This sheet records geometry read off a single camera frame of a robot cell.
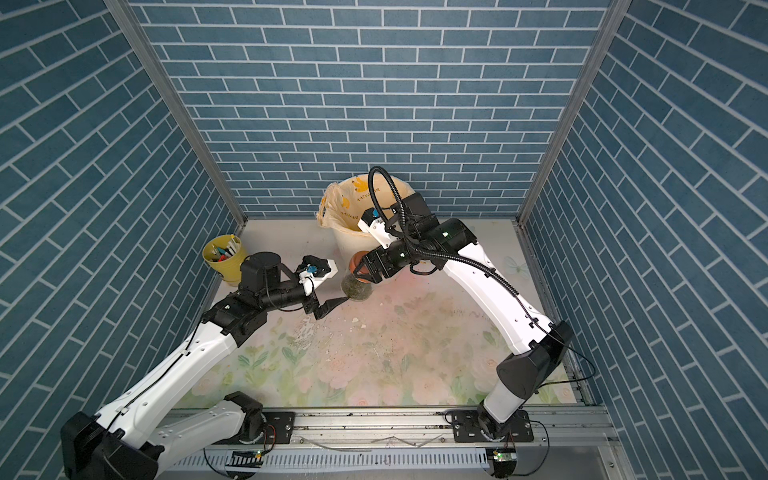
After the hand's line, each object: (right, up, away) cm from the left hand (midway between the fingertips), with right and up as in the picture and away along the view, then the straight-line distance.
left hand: (345, 280), depth 72 cm
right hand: (+7, +4, -3) cm, 8 cm away
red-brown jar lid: (+3, +5, -5) cm, 8 cm away
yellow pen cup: (-43, +6, +24) cm, 50 cm away
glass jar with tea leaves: (+3, -2, -1) cm, 4 cm away
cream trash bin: (0, +9, +10) cm, 13 cm away
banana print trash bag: (-5, +22, +19) cm, 29 cm away
